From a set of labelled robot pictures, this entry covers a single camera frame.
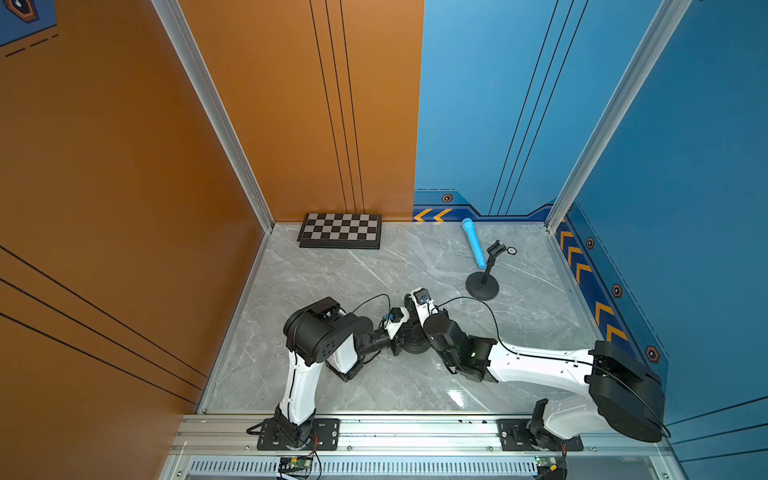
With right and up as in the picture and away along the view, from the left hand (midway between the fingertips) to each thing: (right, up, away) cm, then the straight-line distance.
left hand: (418, 323), depth 88 cm
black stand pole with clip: (+22, +22, -1) cm, 31 cm away
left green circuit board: (-31, -30, -16) cm, 46 cm away
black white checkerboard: (-28, +30, +27) cm, 49 cm away
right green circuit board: (+30, -30, -16) cm, 45 cm away
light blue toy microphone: (+22, +32, +28) cm, 48 cm away
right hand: (-2, +6, -6) cm, 9 cm away
